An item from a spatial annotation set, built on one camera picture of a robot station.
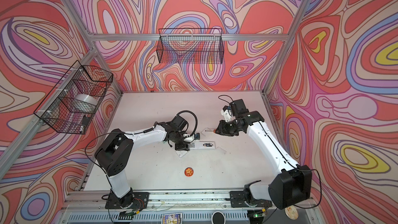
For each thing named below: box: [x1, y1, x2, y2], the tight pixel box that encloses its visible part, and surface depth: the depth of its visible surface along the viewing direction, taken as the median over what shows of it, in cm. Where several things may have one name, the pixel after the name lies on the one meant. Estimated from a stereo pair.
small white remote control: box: [175, 150, 189, 158], surface depth 89 cm
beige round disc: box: [284, 204, 299, 221], surface depth 71 cm
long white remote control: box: [189, 141, 216, 150], surface depth 91 cm
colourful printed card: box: [161, 212, 183, 224], surface depth 69 cm
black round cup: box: [211, 211, 226, 224], surface depth 66 cm
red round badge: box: [184, 166, 194, 177], surface depth 84 cm
